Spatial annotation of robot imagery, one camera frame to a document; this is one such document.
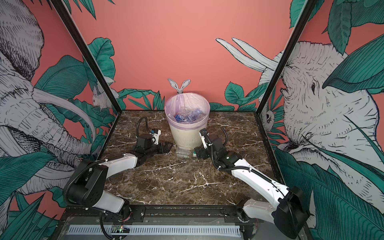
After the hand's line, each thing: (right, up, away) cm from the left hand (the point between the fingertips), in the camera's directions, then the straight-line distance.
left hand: (168, 142), depth 90 cm
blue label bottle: (+18, +19, +5) cm, 26 cm away
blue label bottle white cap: (+7, +15, 0) cm, 16 cm away
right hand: (+20, +1, -11) cm, 23 cm away
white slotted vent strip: (0, -40, -20) cm, 45 cm away
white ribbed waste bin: (+11, +1, -3) cm, 11 cm away
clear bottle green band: (+10, -7, +5) cm, 14 cm away
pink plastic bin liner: (+11, +19, +5) cm, 23 cm away
